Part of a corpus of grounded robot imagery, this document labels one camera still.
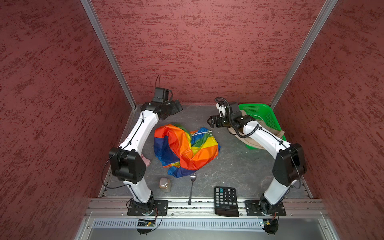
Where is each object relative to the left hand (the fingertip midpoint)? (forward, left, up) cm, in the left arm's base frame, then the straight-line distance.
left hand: (176, 112), depth 85 cm
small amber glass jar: (-37, +4, -14) cm, 40 cm away
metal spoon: (-30, -10, -23) cm, 39 cm away
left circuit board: (-51, +12, -26) cm, 59 cm away
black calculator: (-42, -28, -21) cm, 55 cm away
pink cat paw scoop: (-21, +18, -21) cm, 35 cm away
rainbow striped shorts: (-20, -4, -11) cm, 23 cm away
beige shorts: (-22, -31, +10) cm, 39 cm away
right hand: (-4, -21, -6) cm, 22 cm away
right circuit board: (-52, -48, -23) cm, 75 cm away
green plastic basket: (+16, -64, -18) cm, 68 cm away
